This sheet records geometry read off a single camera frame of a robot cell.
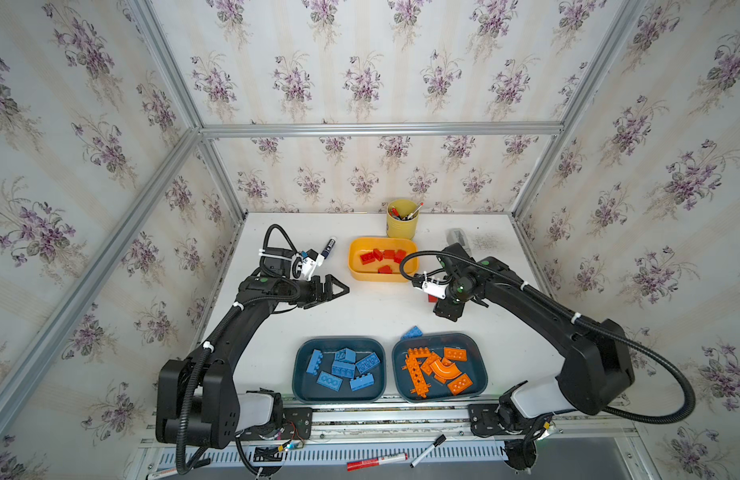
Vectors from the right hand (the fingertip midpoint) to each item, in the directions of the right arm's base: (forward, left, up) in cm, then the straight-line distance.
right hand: (442, 302), depth 83 cm
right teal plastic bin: (-15, -8, -10) cm, 20 cm away
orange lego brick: (-11, +7, -10) cm, 16 cm away
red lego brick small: (+25, +9, -10) cm, 29 cm away
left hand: (+1, +29, +6) cm, 30 cm away
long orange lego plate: (-18, +8, -9) cm, 22 cm away
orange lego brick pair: (-11, -4, -10) cm, 16 cm away
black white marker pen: (-31, +4, -11) cm, 33 cm away
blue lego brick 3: (-18, +23, -9) cm, 31 cm away
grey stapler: (+32, -12, -8) cm, 35 cm away
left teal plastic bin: (-19, +39, -10) cm, 44 cm away
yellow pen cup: (+33, +9, +1) cm, 34 cm away
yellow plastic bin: (+17, +21, -9) cm, 28 cm away
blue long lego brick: (-15, +28, -9) cm, 33 cm away
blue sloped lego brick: (-11, +28, -8) cm, 31 cm away
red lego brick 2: (+26, +13, -10) cm, 31 cm away
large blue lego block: (-13, +22, -10) cm, 27 cm away
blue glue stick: (+28, +35, -8) cm, 46 cm away
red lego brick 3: (+18, +15, -8) cm, 25 cm away
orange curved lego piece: (-16, 0, -9) cm, 19 cm away
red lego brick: (+23, +21, -8) cm, 32 cm away
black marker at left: (-37, +69, -10) cm, 78 cm away
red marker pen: (-36, +23, -10) cm, 44 cm away
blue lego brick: (-18, +32, -11) cm, 38 cm away
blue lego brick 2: (-13, +36, -8) cm, 39 cm away
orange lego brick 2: (-14, +5, -10) cm, 18 cm away
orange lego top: (-19, -3, -11) cm, 22 cm away
